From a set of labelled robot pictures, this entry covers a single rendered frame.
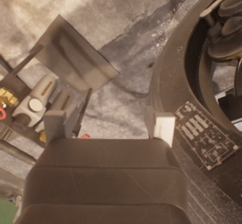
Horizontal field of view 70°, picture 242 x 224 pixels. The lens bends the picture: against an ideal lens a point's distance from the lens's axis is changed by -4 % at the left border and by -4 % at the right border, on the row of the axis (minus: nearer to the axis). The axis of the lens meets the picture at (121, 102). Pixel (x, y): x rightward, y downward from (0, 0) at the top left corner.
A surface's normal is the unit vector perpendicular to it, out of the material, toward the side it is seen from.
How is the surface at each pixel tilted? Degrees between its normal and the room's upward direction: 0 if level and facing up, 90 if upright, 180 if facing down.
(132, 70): 0
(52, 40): 0
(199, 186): 85
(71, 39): 0
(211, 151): 90
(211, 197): 85
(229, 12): 59
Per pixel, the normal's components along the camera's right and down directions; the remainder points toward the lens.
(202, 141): -0.67, -0.60
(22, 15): -0.11, 0.65
